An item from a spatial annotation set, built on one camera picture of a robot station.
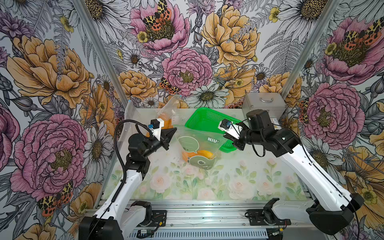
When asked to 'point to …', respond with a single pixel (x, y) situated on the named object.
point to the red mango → (185, 155)
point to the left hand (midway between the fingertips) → (175, 131)
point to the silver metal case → (272, 101)
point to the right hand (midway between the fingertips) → (228, 136)
